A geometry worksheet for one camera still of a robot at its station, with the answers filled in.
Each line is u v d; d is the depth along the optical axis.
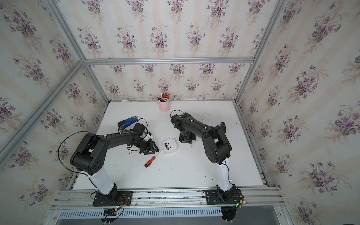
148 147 0.81
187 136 0.76
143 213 0.76
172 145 0.91
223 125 1.01
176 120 0.69
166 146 0.90
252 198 0.75
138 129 0.79
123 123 1.01
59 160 0.44
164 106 1.11
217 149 0.52
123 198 0.73
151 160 0.86
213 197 0.72
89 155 0.48
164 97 1.10
